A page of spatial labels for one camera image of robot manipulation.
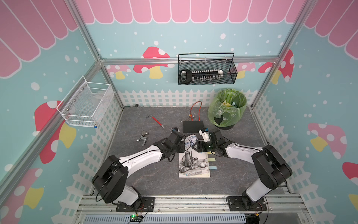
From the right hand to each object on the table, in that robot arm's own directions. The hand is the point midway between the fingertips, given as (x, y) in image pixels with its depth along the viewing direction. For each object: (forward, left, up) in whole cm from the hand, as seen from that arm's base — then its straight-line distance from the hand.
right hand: (195, 146), depth 91 cm
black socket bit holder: (+35, +5, +30) cm, 46 cm away
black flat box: (+19, +1, -4) cm, 19 cm away
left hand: (-3, +8, +3) cm, 9 cm away
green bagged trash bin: (+16, -20, +19) cm, 31 cm away
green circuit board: (-38, +33, -8) cm, 51 cm away
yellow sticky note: (-7, -11, -5) cm, 14 cm away
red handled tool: (+27, +30, -6) cm, 41 cm away
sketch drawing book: (-12, +2, -1) cm, 12 cm away
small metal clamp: (+9, +37, -3) cm, 38 cm away
